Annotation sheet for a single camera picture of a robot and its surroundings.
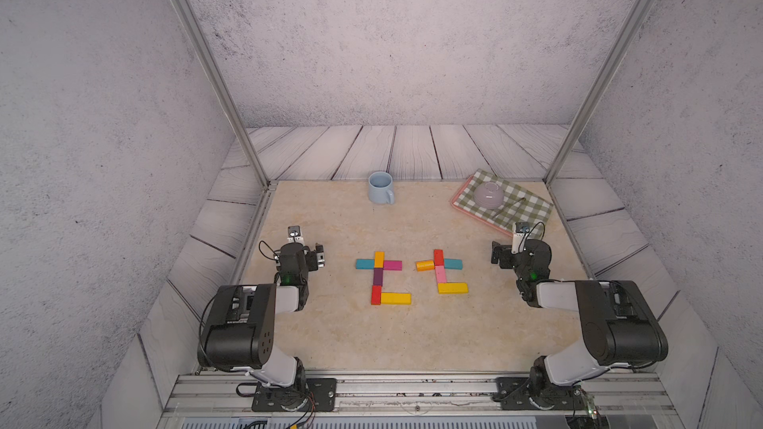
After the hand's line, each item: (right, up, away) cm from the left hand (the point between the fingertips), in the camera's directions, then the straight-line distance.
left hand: (305, 244), depth 95 cm
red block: (+22, -14, -4) cm, 27 cm away
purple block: (+23, -9, -1) cm, 25 cm away
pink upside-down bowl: (+63, +16, +16) cm, 67 cm away
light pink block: (+43, -9, -1) cm, 44 cm away
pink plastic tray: (+56, +9, +14) cm, 58 cm away
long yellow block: (+26, -15, -5) cm, 31 cm away
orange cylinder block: (+38, -7, +1) cm, 38 cm away
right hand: (+65, +1, 0) cm, 65 cm away
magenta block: (+27, -7, +3) cm, 28 cm away
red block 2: (+42, -5, +4) cm, 43 cm away
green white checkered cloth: (+75, +12, +18) cm, 78 cm away
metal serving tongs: (+77, +14, +20) cm, 81 cm away
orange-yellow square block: (+23, -5, +2) cm, 24 cm away
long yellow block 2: (+46, -13, -3) cm, 47 cm away
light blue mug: (+23, +20, +18) cm, 36 cm away
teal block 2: (+47, -6, +2) cm, 48 cm away
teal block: (+19, -6, +2) cm, 20 cm away
